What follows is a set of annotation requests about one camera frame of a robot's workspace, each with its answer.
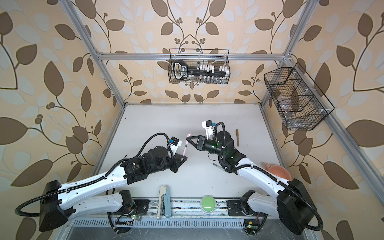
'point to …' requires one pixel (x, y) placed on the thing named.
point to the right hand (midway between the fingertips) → (187, 140)
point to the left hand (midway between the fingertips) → (187, 157)
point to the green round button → (208, 204)
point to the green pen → (219, 167)
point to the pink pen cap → (189, 135)
